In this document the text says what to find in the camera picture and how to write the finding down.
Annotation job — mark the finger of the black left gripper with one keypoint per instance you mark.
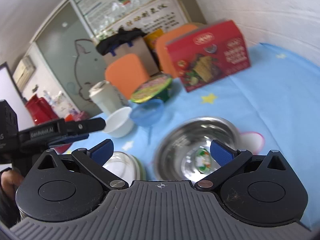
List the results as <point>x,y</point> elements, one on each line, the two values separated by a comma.
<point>85,126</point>

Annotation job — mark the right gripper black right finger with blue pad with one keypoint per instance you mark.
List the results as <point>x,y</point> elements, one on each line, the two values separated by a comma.
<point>230,162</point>

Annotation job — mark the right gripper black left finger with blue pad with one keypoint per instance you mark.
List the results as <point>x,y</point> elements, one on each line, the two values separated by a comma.
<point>91,163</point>

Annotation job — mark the stainless steel bowl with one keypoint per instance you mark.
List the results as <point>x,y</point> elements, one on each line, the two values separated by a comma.
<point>184,154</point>

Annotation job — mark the blue plastic bowl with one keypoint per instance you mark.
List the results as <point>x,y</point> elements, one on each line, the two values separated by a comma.
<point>148,113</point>

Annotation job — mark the person's left hand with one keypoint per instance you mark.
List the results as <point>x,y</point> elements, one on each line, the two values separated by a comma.
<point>10,181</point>

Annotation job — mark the white floral plate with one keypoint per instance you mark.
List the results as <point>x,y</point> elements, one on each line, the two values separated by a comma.
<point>122,166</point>

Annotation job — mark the red thermos jug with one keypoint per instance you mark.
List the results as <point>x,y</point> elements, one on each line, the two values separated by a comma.
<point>40,110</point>

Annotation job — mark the white ceramic bowl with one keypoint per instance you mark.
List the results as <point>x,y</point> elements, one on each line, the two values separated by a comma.
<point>119,124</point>

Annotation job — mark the white travel mug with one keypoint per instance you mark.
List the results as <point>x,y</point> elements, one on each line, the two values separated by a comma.
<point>107,97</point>

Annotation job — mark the green plate underneath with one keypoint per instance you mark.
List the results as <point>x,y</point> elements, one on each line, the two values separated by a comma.
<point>140,170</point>

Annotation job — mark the blue cartoon tablecloth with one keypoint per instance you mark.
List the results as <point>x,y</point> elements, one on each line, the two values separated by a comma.
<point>277,97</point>

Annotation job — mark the white air conditioner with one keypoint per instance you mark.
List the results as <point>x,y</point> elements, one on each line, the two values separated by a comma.
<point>23,72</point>

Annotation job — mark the frosted glass cat panel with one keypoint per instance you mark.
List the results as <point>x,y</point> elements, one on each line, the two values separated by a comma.
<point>72,57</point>

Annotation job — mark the left orange chair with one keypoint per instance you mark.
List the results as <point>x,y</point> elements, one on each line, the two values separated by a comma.
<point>127,74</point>

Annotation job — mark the black cloth on box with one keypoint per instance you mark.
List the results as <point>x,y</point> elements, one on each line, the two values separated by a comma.
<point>110,44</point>

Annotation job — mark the green instant noodle bowl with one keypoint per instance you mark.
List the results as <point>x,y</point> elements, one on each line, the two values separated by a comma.
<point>157,87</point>

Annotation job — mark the cardboard box blue tape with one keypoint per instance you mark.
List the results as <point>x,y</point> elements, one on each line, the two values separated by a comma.
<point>137,47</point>

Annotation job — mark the red cracker box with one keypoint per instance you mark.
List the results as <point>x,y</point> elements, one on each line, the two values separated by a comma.
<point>208,54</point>

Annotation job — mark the yellow snack bag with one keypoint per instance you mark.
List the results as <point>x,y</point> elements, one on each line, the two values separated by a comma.
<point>151,38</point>

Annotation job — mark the calligraphy poster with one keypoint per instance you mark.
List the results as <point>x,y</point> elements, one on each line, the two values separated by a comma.
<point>157,14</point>

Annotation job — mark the whiteboard with black frame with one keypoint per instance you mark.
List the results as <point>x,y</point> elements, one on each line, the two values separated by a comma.
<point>7,89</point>

